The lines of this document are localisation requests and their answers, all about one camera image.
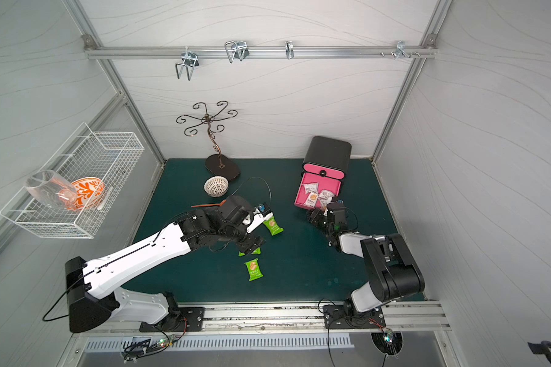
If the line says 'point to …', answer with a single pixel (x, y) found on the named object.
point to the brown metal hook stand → (220, 164)
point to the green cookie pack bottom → (253, 269)
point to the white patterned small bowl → (216, 186)
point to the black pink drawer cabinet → (324, 163)
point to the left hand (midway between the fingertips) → (259, 235)
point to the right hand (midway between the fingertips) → (311, 212)
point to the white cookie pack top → (312, 186)
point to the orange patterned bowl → (88, 191)
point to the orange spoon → (210, 205)
